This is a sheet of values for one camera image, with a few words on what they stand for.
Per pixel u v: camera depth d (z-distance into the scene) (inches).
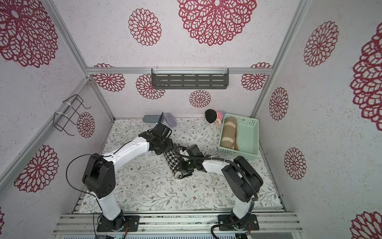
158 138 27.7
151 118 47.3
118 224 25.8
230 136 40.4
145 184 34.4
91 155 19.1
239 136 43.1
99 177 19.0
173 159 34.4
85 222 29.8
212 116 45.4
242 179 18.6
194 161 28.6
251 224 28.7
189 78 37.2
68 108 30.4
